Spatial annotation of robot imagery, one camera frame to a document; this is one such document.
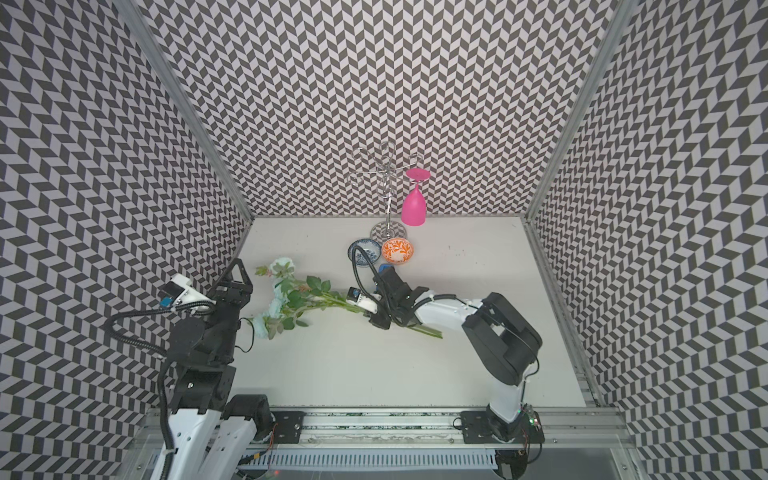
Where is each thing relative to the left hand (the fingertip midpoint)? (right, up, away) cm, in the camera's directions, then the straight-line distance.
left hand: (240, 266), depth 67 cm
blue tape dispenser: (+30, -3, +33) cm, 44 cm away
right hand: (+27, -16, +23) cm, 39 cm away
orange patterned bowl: (+36, +2, +39) cm, 53 cm away
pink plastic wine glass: (+40, +15, +25) cm, 50 cm away
